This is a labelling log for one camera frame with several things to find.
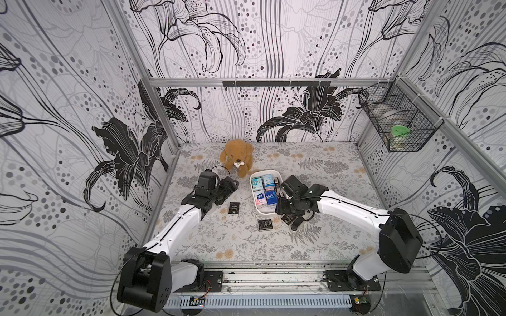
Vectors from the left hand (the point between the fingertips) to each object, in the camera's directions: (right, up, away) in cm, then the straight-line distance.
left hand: (237, 189), depth 85 cm
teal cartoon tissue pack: (+9, +1, +11) cm, 14 cm away
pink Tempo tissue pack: (+10, -5, +6) cm, 13 cm away
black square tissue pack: (+12, -16, +1) cm, 20 cm away
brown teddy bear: (-1, +16, +8) cm, 18 cm away
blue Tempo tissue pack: (+15, -4, +6) cm, 17 cm away
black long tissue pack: (+22, -14, +2) cm, 26 cm away
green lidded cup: (+67, +22, -5) cm, 71 cm away
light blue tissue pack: (+14, +2, +11) cm, 18 cm away
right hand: (+19, -8, 0) cm, 21 cm away
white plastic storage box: (+14, -10, +6) cm, 18 cm away
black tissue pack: (-2, -9, +6) cm, 11 cm away
